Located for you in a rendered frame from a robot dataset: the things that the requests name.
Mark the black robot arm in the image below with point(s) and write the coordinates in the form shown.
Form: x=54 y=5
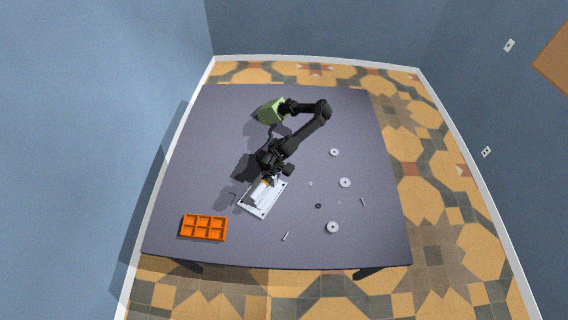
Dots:
x=289 y=144

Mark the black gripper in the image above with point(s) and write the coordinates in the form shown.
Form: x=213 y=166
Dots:
x=286 y=169

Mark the orange compartment tray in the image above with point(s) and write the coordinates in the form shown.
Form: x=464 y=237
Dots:
x=203 y=224

